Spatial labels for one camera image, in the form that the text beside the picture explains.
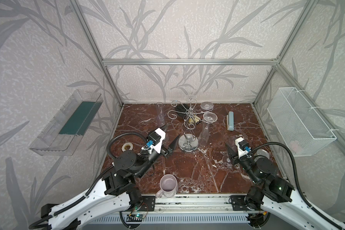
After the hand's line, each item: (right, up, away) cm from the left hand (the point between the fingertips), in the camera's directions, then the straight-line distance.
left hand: (174, 126), depth 54 cm
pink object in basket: (+61, -11, +19) cm, 65 cm away
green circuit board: (-18, -46, +16) cm, 52 cm away
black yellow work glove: (+4, +7, +20) cm, 21 cm away
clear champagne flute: (-11, +10, +35) cm, 38 cm away
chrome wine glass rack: (+7, -14, +40) cm, 43 cm away
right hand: (+27, -6, +14) cm, 31 cm away
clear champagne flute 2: (+16, +3, +15) cm, 22 cm away
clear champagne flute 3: (+16, +10, +22) cm, 29 cm away
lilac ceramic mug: (-5, -35, +24) cm, 42 cm away
